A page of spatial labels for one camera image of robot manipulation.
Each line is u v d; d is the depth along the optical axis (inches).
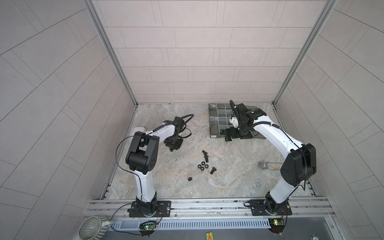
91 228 25.6
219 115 40.2
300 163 17.3
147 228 25.3
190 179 31.5
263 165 31.8
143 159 19.5
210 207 28.5
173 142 31.9
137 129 38.3
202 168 33.2
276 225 26.8
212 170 32.5
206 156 34.8
